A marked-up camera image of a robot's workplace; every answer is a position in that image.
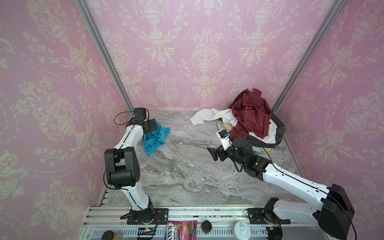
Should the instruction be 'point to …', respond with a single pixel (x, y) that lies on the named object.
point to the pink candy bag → (181, 230)
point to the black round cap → (206, 226)
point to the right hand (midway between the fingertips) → (215, 142)
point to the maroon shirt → (252, 113)
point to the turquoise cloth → (155, 138)
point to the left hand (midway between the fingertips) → (149, 125)
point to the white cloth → (228, 116)
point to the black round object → (274, 233)
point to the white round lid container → (242, 231)
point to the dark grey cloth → (280, 134)
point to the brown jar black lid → (111, 235)
